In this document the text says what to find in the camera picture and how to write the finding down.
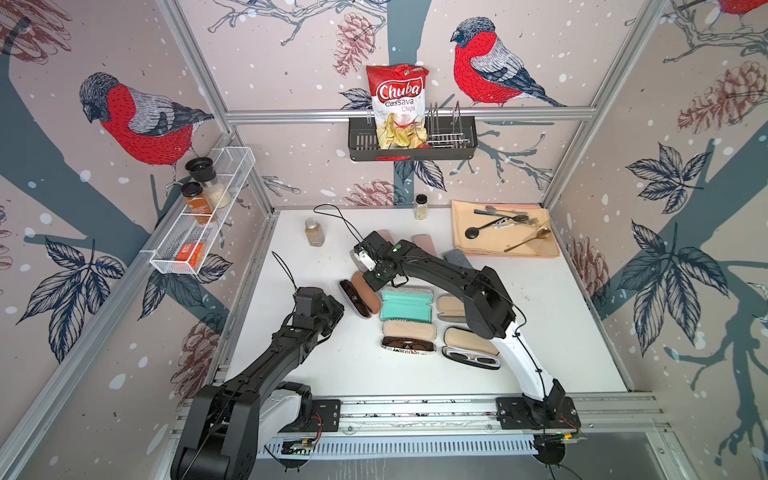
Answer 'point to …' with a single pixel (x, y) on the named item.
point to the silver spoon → (493, 209)
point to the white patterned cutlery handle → (508, 222)
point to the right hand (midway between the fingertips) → (370, 279)
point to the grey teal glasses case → (458, 257)
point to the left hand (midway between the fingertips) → (350, 297)
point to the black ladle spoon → (473, 231)
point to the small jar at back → (421, 207)
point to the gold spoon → (543, 232)
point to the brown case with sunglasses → (360, 296)
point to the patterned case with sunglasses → (409, 337)
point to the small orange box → (192, 253)
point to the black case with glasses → (465, 347)
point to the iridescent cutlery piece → (499, 213)
